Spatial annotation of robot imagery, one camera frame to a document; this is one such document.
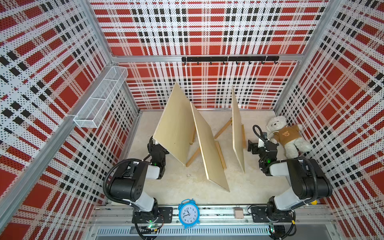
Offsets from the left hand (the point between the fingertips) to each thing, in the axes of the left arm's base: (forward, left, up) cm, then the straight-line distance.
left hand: (162, 139), depth 94 cm
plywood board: (-2, -10, +11) cm, 15 cm away
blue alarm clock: (-40, -19, -5) cm, 44 cm away
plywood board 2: (-10, -29, +5) cm, 32 cm away
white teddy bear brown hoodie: (+3, -81, -1) cm, 81 cm away
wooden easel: (-8, -36, -4) cm, 37 cm away
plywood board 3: (-2, -46, +9) cm, 47 cm away
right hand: (+1, -61, -2) cm, 61 cm away
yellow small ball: (-41, -61, +27) cm, 78 cm away
